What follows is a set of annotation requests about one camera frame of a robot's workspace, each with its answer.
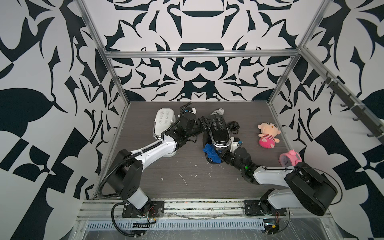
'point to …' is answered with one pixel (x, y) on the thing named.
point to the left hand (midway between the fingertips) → (210, 120)
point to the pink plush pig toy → (269, 131)
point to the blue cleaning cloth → (213, 154)
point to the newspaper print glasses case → (220, 111)
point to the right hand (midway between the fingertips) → (213, 146)
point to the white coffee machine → (165, 118)
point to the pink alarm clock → (290, 159)
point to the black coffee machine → (218, 133)
